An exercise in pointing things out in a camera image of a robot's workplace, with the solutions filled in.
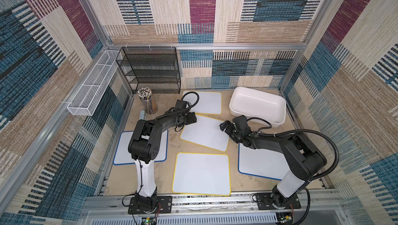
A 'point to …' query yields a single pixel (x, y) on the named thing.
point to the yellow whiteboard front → (201, 173)
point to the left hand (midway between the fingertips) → (193, 123)
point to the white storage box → (254, 103)
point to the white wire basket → (85, 100)
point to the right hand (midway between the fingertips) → (224, 130)
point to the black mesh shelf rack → (155, 67)
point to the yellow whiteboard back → (209, 102)
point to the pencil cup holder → (150, 104)
